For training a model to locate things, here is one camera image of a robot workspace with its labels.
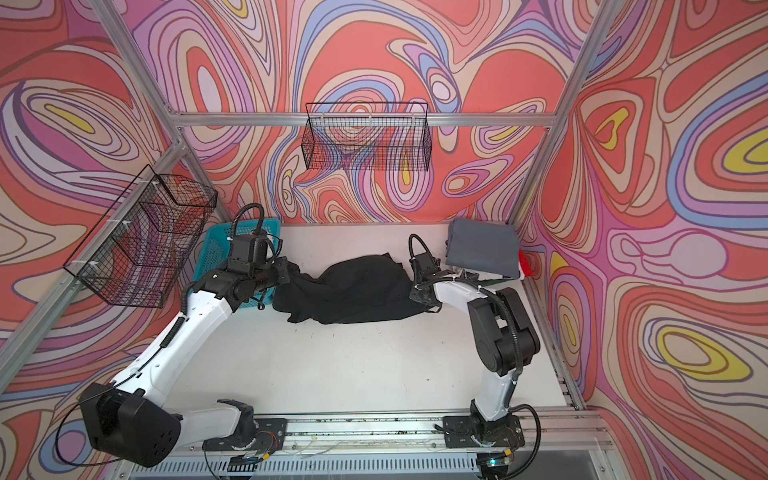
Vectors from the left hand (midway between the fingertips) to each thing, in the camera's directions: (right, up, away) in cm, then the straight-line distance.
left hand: (290, 265), depth 81 cm
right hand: (+39, -12, +17) cm, 44 cm away
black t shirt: (+13, -9, +16) cm, 23 cm away
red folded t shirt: (+76, 0, +25) cm, 80 cm away
